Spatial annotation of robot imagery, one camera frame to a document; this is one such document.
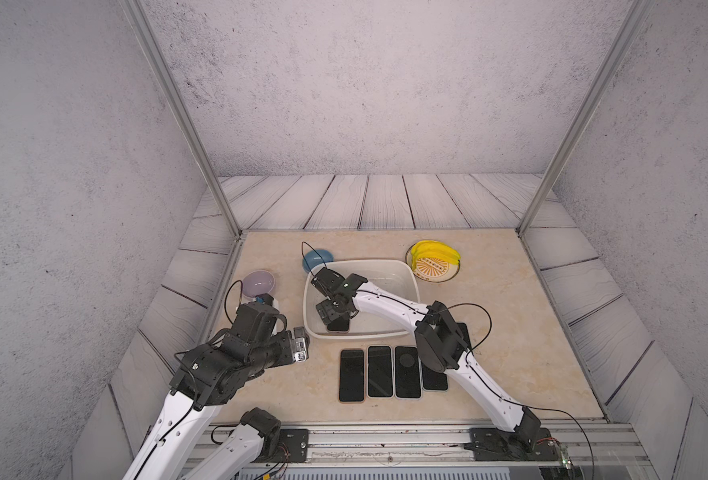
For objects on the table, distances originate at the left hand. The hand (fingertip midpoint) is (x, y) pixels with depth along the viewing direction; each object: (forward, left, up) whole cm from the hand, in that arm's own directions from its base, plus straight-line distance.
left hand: (298, 342), depth 68 cm
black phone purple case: (-1, -27, -20) cm, 33 cm away
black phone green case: (+11, -44, -18) cm, 49 cm away
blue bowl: (+43, +2, -21) cm, 48 cm away
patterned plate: (+36, -40, -20) cm, 58 cm away
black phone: (+15, -8, -20) cm, 26 cm away
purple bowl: (+31, +20, -18) cm, 41 cm away
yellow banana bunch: (+41, -41, -15) cm, 60 cm away
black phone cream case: (0, -19, -19) cm, 27 cm away
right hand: (+21, -7, -20) cm, 30 cm away
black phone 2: (0, -12, -20) cm, 23 cm away
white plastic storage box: (+32, -28, -20) cm, 47 cm away
